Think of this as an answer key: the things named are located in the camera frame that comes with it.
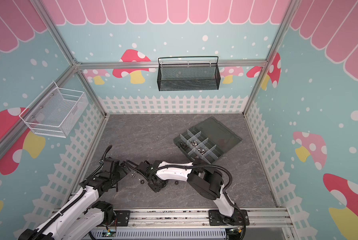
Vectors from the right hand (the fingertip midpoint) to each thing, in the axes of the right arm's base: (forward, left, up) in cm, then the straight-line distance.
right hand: (158, 185), depth 85 cm
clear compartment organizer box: (+28, -31, +4) cm, 42 cm away
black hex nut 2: (+2, -11, +1) cm, 11 cm away
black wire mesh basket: (+58, -18, +35) cm, 71 cm away
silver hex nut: (+5, +15, +1) cm, 16 cm away
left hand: (+6, +21, +4) cm, 22 cm away
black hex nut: (+2, +10, 0) cm, 10 cm away
